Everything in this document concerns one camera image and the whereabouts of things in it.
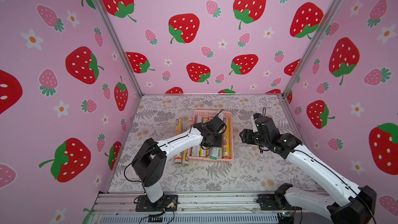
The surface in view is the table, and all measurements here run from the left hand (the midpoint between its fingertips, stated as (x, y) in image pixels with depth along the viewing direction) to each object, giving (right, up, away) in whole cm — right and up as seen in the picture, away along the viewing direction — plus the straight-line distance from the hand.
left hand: (221, 142), depth 85 cm
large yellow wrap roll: (-25, -9, +1) cm, 26 cm away
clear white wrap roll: (-15, -5, +3) cm, 16 cm away
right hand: (+14, +7, -6) cm, 17 cm away
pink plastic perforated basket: (+2, -7, +2) cm, 7 cm away
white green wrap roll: (-4, -4, -7) cm, 8 cm away
